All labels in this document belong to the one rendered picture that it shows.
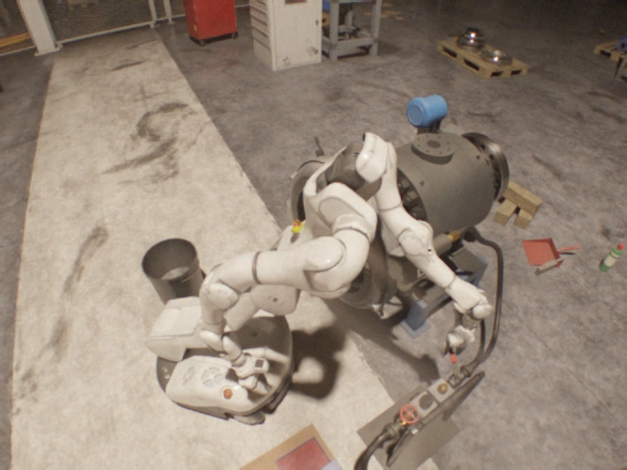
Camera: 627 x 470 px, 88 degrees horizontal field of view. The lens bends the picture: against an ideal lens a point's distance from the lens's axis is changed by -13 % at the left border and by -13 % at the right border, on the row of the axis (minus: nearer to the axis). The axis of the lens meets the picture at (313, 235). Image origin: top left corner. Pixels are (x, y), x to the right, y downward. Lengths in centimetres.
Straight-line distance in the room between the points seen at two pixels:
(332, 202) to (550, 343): 193
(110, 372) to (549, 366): 243
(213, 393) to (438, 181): 136
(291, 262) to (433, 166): 119
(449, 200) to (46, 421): 230
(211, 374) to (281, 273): 97
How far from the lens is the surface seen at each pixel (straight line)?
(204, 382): 169
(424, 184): 175
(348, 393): 201
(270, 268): 80
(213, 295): 92
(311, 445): 143
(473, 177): 196
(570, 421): 234
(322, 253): 74
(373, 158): 82
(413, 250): 118
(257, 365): 130
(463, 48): 635
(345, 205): 81
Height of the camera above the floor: 186
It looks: 45 degrees down
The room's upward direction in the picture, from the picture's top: straight up
